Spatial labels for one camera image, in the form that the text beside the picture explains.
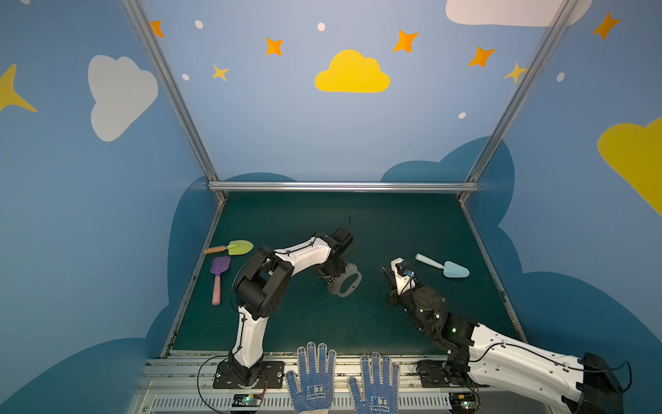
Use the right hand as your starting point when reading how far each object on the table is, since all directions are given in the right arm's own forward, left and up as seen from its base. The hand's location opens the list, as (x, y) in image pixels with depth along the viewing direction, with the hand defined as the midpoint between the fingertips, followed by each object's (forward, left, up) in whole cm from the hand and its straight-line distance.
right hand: (390, 268), depth 76 cm
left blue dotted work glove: (-28, +21, -18) cm, 39 cm away
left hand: (+6, +15, -18) cm, 24 cm away
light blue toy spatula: (+12, -27, -20) cm, 36 cm away
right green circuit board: (-30, -22, -20) cm, 42 cm away
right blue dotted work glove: (-31, +4, -19) cm, 36 cm away
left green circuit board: (-34, +40, -19) cm, 55 cm away
